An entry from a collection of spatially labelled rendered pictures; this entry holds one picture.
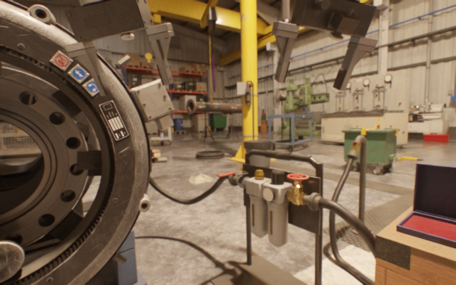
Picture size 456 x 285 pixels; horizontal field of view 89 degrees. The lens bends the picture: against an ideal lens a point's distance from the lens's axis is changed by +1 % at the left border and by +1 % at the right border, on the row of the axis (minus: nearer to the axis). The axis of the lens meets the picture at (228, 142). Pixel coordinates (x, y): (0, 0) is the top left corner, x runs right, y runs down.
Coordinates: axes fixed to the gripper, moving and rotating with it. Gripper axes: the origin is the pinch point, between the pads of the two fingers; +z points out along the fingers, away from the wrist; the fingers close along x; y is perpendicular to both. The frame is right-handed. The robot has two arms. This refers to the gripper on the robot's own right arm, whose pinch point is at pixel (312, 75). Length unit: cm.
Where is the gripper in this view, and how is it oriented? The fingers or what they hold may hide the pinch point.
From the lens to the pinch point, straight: 51.7
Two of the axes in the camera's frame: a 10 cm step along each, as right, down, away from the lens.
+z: -1.6, 8.8, 4.6
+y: 1.3, 4.8, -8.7
